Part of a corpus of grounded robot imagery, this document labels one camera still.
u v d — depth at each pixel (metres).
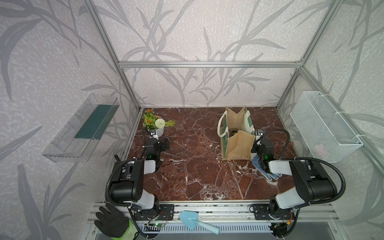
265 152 0.72
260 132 0.82
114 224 0.70
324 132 0.65
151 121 0.92
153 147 0.72
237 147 0.89
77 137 0.64
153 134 0.80
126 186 0.45
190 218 0.72
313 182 0.45
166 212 0.72
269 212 0.72
